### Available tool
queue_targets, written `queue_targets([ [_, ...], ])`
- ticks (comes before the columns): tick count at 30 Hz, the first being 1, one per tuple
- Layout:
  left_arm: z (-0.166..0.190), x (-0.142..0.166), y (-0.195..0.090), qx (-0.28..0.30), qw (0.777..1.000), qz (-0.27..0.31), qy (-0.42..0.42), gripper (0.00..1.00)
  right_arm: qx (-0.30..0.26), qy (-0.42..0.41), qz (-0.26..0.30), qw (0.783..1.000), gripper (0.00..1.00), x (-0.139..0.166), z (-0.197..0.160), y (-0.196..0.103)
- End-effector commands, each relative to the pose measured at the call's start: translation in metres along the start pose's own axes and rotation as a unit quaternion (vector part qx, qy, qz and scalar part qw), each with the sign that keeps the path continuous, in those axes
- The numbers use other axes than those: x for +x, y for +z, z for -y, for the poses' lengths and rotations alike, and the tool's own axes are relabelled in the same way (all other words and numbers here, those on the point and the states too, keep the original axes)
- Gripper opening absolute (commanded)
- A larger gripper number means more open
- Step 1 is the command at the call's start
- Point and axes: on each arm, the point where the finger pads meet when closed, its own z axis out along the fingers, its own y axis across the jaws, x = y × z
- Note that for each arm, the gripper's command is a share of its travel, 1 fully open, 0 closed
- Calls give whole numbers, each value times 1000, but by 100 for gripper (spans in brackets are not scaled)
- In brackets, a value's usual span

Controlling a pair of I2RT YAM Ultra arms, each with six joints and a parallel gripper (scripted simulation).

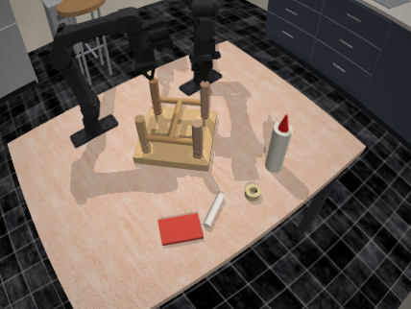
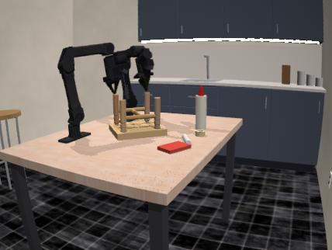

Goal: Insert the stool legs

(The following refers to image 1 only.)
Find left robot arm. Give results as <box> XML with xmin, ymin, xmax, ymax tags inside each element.
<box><xmin>179</xmin><ymin>0</ymin><xmax>222</xmax><ymax>96</ymax></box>

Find white cylinder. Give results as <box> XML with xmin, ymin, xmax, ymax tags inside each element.
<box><xmin>203</xmin><ymin>193</ymin><xmax>225</xmax><ymax>228</ymax></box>

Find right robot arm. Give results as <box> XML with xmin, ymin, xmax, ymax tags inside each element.
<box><xmin>51</xmin><ymin>7</ymin><xmax>175</xmax><ymax>148</ymax></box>

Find brown wooden stool leg frame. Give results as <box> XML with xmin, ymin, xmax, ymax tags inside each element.
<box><xmin>134</xmin><ymin>78</ymin><xmax>209</xmax><ymax>159</ymax></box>

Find tan wooden stool seat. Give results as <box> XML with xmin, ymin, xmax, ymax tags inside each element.
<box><xmin>133</xmin><ymin>106</ymin><xmax>217</xmax><ymax>172</ymax></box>

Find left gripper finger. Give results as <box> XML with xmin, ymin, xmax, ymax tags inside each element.
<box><xmin>198</xmin><ymin>62</ymin><xmax>206</xmax><ymax>82</ymax></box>
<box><xmin>205</xmin><ymin>62</ymin><xmax>212</xmax><ymax>81</ymax></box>

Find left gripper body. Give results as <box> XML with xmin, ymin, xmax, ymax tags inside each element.
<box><xmin>189</xmin><ymin>51</ymin><xmax>221</xmax><ymax>62</ymax></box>

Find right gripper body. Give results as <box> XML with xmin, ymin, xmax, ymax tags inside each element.
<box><xmin>132</xmin><ymin>43</ymin><xmax>157</xmax><ymax>72</ymax></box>

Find grey bottle with red pointed cap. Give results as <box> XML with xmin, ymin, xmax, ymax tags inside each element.
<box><xmin>265</xmin><ymin>114</ymin><xmax>293</xmax><ymax>173</ymax></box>

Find flat red rectangular pad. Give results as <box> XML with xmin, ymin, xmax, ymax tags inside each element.
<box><xmin>157</xmin><ymin>213</ymin><xmax>204</xmax><ymax>246</ymax></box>

